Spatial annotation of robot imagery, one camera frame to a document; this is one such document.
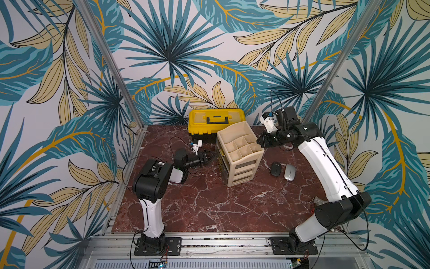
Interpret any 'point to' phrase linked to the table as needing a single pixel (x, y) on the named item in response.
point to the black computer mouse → (276, 168)
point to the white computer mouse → (290, 172)
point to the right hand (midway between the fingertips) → (259, 140)
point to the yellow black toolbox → (203, 124)
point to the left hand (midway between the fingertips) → (217, 156)
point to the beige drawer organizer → (238, 149)
